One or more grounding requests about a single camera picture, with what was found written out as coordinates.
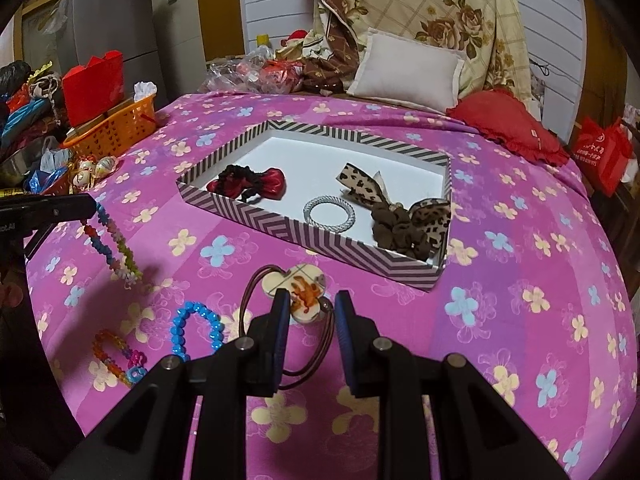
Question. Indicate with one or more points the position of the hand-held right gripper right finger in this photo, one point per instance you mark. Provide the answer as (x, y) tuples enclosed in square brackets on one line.
[(345, 340)]

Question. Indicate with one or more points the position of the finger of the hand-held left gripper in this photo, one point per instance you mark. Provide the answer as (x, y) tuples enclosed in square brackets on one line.
[(60, 207)]

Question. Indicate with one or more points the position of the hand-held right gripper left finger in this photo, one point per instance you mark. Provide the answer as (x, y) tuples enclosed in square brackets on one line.
[(280, 330)]

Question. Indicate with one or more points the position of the striped cardboard box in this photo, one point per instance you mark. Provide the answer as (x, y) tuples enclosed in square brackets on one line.
[(320, 240)]

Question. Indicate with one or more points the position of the leopard print bow scrunchie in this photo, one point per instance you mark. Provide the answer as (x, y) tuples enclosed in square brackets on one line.
[(395, 230)]

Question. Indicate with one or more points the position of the red bow hair clip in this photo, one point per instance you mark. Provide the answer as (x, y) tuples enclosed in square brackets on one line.
[(267, 182)]

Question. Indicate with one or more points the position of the black scrunchie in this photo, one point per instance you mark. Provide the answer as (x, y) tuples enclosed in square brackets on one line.
[(235, 171)]

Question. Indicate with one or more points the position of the red plastic colander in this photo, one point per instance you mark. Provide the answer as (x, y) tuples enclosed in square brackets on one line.
[(62, 187)]

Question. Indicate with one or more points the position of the blue foil wrapper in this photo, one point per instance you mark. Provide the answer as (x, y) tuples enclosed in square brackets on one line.
[(42, 180)]

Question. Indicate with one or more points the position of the painted egg ornament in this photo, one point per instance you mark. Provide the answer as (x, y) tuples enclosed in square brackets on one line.
[(86, 162), (80, 178)]

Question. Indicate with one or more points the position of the white plastic bag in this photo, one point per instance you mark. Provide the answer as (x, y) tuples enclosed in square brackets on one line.
[(52, 157)]

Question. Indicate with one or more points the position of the wrapped round ornaments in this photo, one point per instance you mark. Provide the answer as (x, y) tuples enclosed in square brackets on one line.
[(106, 164)]

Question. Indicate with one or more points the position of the brown cardboard box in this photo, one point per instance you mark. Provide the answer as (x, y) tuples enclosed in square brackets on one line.
[(87, 128)]

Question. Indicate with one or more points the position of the orange plastic basket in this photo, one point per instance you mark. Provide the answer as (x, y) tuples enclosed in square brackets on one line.
[(115, 132)]

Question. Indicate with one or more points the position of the pile of colourful bags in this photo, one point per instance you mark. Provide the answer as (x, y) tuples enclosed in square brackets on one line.
[(25, 105)]

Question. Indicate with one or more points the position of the red gift bag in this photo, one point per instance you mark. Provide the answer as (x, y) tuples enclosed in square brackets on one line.
[(92, 90)]

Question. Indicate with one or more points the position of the white cloth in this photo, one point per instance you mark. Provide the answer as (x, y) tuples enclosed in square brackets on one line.
[(145, 90)]

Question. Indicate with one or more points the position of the pink floral bedsheet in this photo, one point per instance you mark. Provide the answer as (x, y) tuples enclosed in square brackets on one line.
[(500, 335)]

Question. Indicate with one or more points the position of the grey refrigerator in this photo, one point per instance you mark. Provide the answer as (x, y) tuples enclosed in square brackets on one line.
[(115, 20)]

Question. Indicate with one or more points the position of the clear plastic bags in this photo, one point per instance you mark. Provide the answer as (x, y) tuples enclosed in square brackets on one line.
[(235, 70)]

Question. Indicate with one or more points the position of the red wrapped packet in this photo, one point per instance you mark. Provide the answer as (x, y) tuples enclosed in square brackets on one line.
[(282, 75)]

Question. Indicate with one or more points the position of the wooden door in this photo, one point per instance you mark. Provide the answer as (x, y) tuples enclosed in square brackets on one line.
[(220, 5)]

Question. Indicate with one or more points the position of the red frilled pillow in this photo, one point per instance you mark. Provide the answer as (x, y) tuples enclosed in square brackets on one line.
[(500, 120)]

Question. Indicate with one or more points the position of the white pillow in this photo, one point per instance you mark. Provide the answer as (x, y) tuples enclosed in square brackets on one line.
[(405, 75)]

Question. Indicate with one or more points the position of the red stuffed toy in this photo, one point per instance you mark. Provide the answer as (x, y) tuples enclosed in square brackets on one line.
[(295, 40)]

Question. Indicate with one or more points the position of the brown patterned cloth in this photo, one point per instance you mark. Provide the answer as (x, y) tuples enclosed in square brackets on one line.
[(340, 45)]

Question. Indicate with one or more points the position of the red shopping bag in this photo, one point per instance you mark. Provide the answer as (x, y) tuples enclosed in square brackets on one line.
[(600, 155)]

